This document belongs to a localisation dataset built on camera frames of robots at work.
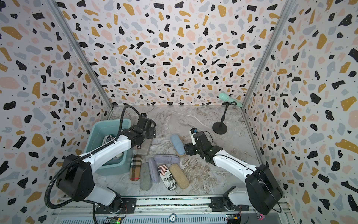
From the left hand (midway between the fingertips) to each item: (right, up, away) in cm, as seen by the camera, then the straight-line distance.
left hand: (152, 129), depth 88 cm
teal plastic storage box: (-34, -2, +1) cm, 34 cm away
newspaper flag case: (-30, -6, +2) cm, 30 cm away
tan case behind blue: (+19, -17, +2) cm, 26 cm away
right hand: (+25, -10, -2) cm, 27 cm away
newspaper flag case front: (+11, -27, -8) cm, 30 cm away
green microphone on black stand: (+47, 0, +18) cm, 51 cm away
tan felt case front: (+18, -27, -8) cm, 34 cm away
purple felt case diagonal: (+3, -23, -7) cm, 24 cm away
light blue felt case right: (+16, -10, +4) cm, 19 cm away
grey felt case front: (-1, -29, -10) cm, 31 cm away
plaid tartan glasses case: (-9, -23, -5) cm, 25 cm away
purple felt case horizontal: (+5, -18, -3) cm, 19 cm away
